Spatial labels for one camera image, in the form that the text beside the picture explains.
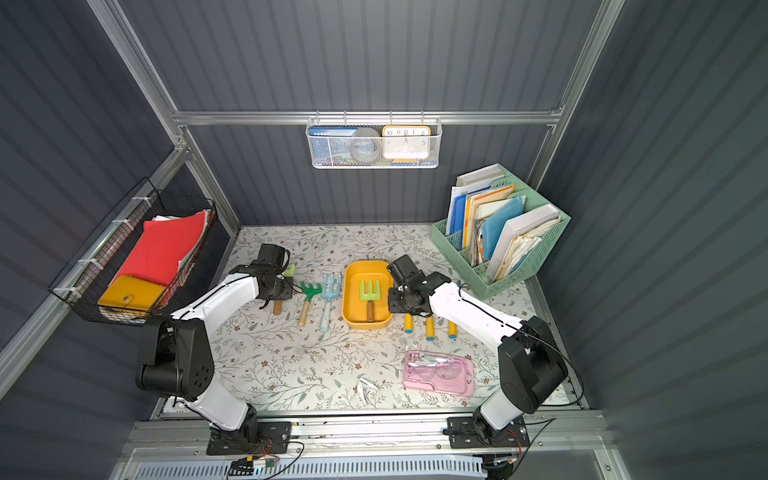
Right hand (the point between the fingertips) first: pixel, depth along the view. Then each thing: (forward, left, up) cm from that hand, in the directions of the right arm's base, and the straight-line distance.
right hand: (402, 300), depth 86 cm
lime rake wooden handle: (+8, +10, -12) cm, 18 cm away
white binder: (+15, -31, +13) cm, 37 cm away
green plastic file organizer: (+25, -17, -5) cm, 30 cm away
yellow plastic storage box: (+3, +15, -11) cm, 19 cm away
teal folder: (+21, -28, +10) cm, 37 cm away
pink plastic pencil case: (-17, -10, -11) cm, 23 cm away
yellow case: (-10, +60, +20) cm, 64 cm away
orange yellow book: (+29, -23, +13) cm, 39 cm away
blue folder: (+30, -20, +5) cm, 37 cm away
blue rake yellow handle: (-4, -9, -10) cm, 14 cm away
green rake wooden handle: (+9, +31, -11) cm, 35 cm away
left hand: (+5, +39, -2) cm, 39 cm away
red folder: (+1, +60, +20) cm, 64 cm away
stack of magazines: (+24, -26, +12) cm, 37 cm away
